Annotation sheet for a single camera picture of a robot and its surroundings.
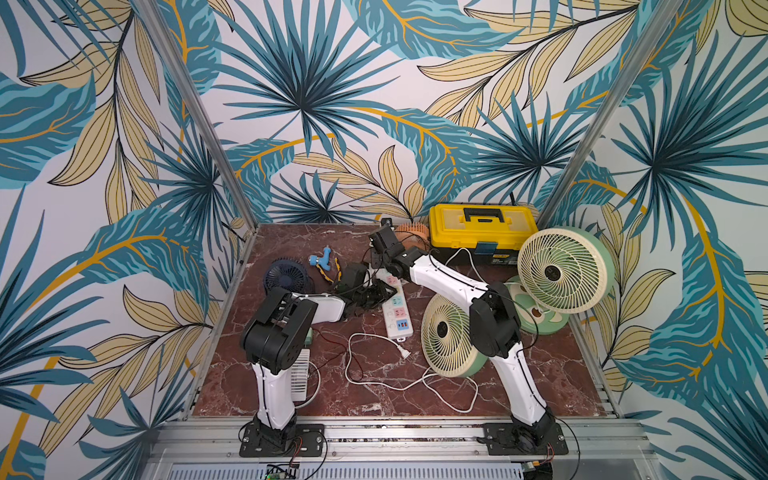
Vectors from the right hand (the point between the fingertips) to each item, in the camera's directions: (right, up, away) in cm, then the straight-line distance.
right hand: (382, 250), depth 97 cm
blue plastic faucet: (-21, -4, +10) cm, 24 cm away
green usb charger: (-21, -26, -8) cm, 34 cm away
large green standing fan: (+47, -6, -20) cm, 51 cm away
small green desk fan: (+17, -24, -19) cm, 35 cm away
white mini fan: (-20, -32, -22) cm, 44 cm away
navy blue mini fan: (-28, -7, -5) cm, 29 cm away
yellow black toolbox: (+32, +5, -1) cm, 33 cm away
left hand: (+4, -14, -2) cm, 15 cm away
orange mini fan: (+10, +5, +3) cm, 12 cm away
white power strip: (+5, -19, -4) cm, 20 cm away
